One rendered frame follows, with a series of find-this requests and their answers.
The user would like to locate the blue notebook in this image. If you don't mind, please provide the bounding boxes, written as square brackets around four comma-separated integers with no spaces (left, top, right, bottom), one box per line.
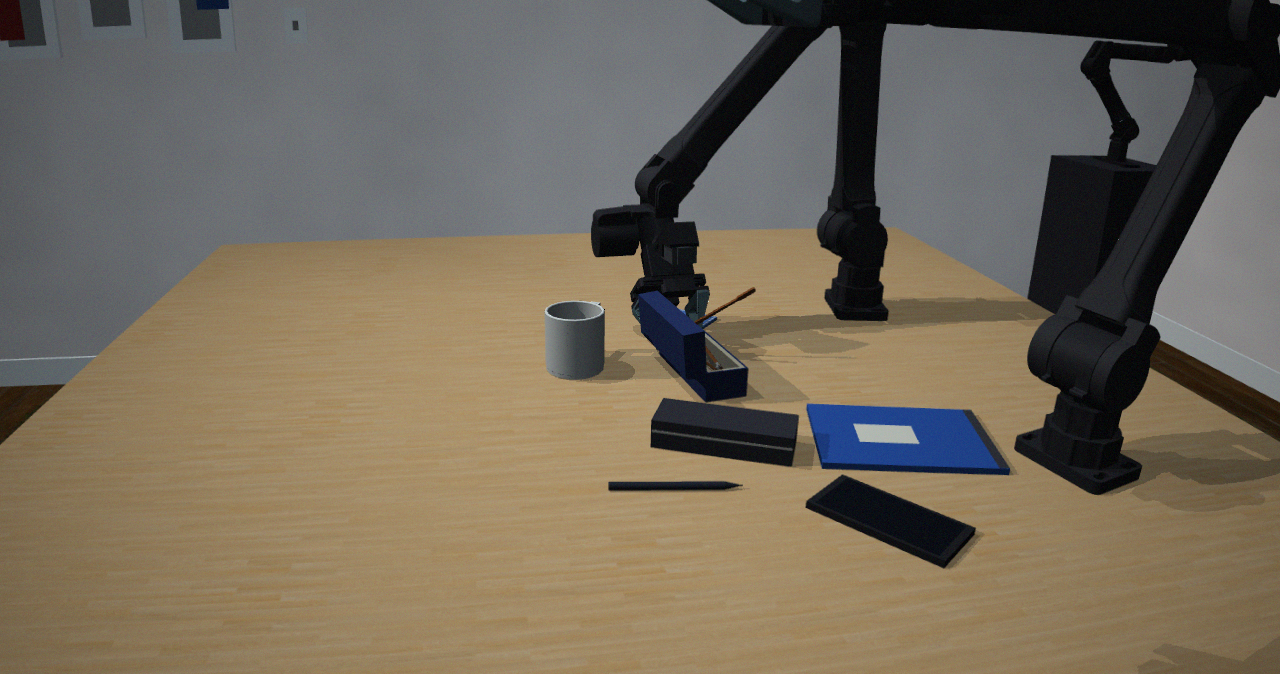
[806,404,1010,474]

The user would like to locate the brown glasses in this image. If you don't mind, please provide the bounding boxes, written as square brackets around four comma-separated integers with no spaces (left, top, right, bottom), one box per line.
[694,286,756,371]

